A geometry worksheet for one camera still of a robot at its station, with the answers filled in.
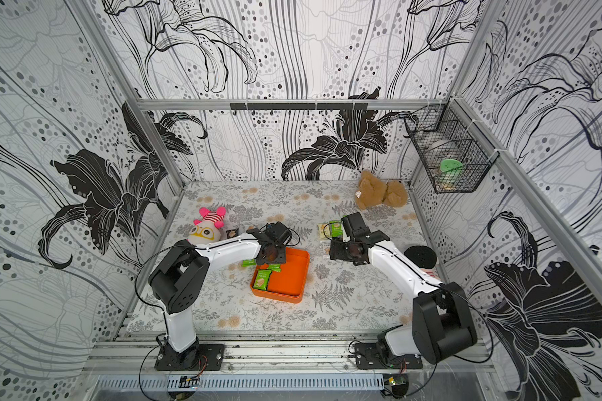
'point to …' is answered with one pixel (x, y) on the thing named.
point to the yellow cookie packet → (322, 228)
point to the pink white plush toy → (207, 230)
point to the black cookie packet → (232, 233)
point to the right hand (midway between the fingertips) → (341, 249)
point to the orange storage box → (288, 285)
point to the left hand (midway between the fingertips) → (277, 260)
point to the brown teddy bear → (372, 192)
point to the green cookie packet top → (337, 229)
